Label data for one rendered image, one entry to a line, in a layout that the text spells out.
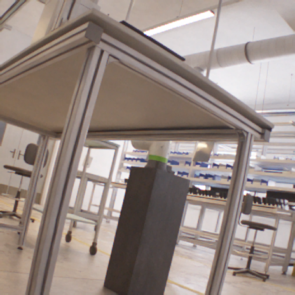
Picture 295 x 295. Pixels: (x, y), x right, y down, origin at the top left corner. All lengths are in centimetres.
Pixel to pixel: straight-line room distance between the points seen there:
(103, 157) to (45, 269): 855
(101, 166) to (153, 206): 730
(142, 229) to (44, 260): 128
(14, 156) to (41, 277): 753
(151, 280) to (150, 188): 58
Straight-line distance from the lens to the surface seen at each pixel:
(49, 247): 83
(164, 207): 215
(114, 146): 332
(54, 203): 82
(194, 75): 108
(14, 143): 832
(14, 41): 853
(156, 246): 216
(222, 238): 132
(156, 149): 218
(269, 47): 544
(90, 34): 87
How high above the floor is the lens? 56
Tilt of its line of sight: 8 degrees up
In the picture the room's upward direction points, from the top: 13 degrees clockwise
